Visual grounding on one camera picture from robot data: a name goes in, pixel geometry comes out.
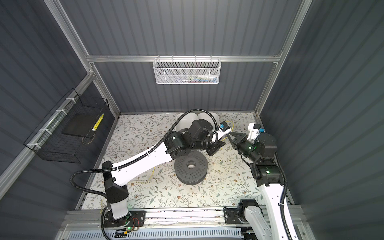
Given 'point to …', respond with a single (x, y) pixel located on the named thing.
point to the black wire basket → (48, 143)
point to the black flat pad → (81, 125)
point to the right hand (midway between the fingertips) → (228, 134)
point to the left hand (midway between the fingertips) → (224, 139)
